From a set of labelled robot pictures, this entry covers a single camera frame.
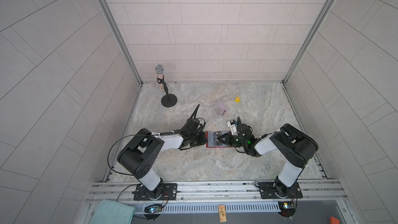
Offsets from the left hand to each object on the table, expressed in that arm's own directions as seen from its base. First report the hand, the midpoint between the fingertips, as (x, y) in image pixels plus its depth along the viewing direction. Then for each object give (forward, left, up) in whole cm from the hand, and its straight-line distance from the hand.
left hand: (212, 139), depth 88 cm
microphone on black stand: (+27, +29, +2) cm, 40 cm away
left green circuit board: (-33, +26, +4) cm, 42 cm away
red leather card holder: (-2, -1, +1) cm, 2 cm away
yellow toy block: (+28, -18, +1) cm, 33 cm away
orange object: (-36, -50, +3) cm, 62 cm away
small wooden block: (-34, -4, +3) cm, 34 cm away
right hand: (-1, -3, 0) cm, 3 cm away
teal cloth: (-34, +43, +3) cm, 55 cm away
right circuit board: (-32, -33, 0) cm, 46 cm away
